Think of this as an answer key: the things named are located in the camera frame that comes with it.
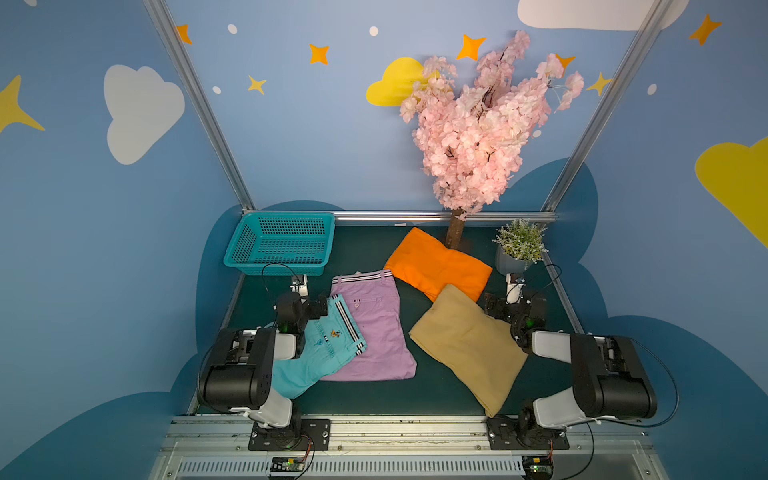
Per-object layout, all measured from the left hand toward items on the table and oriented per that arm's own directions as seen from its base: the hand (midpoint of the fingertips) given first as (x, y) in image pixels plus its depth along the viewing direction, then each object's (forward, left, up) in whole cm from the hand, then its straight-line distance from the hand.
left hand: (309, 290), depth 95 cm
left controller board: (-46, -2, -7) cm, 46 cm away
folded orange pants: (+13, -40, -3) cm, 42 cm away
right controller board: (-45, -64, -8) cm, 78 cm away
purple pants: (0, -21, -4) cm, 21 cm away
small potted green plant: (+13, -68, +11) cm, 70 cm away
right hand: (+2, -64, 0) cm, 64 cm away
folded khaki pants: (-17, -52, -3) cm, 55 cm away
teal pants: (-15, -10, -1) cm, 18 cm away
